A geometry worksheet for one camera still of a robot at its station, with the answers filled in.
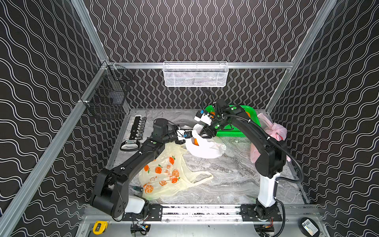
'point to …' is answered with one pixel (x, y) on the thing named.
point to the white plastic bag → (208, 148)
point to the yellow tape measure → (99, 227)
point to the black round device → (309, 226)
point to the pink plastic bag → (275, 131)
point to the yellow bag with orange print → (169, 173)
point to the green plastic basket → (230, 130)
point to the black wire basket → (107, 96)
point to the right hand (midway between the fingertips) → (201, 133)
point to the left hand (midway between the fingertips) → (195, 127)
